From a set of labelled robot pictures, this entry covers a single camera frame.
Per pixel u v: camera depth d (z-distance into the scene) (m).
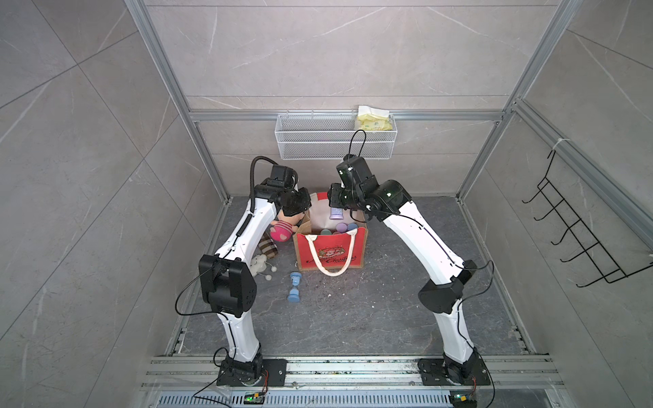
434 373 0.73
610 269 0.59
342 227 0.95
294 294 0.87
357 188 0.54
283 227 1.01
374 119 0.86
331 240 0.79
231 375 0.71
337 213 0.71
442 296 0.57
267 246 0.98
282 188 0.67
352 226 0.96
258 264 0.93
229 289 0.48
